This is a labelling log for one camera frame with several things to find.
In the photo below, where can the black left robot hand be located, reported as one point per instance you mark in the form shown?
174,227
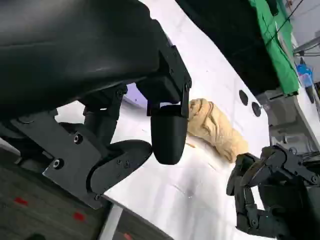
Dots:
75,50

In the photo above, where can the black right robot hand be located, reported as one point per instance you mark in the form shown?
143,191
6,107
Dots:
282,190

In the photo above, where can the beige towel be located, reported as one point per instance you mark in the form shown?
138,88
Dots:
215,125

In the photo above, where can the lilac plate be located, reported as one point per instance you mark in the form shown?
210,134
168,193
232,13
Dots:
133,96

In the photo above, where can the blue bag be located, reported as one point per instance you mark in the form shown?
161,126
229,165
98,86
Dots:
305,73

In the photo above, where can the black fabric cover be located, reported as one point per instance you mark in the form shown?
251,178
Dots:
225,30

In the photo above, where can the white table leg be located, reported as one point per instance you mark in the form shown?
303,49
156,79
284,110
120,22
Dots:
110,225

